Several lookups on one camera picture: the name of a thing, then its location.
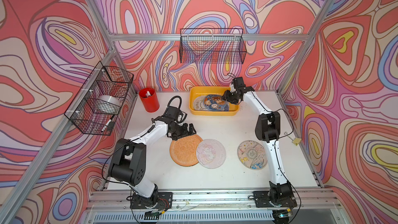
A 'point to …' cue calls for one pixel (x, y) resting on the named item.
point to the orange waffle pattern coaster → (183, 150)
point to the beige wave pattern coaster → (252, 155)
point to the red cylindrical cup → (149, 99)
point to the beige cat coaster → (198, 103)
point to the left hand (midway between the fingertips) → (191, 134)
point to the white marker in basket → (107, 124)
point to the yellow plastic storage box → (195, 91)
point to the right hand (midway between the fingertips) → (224, 101)
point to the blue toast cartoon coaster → (216, 102)
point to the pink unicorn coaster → (211, 153)
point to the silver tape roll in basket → (108, 104)
